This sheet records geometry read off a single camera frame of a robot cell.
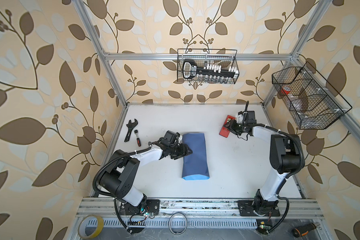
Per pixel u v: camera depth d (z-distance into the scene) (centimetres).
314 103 72
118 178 45
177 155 80
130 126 108
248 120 79
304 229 66
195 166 85
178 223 71
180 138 87
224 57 91
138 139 99
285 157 51
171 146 75
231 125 90
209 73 85
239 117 92
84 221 68
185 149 80
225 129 96
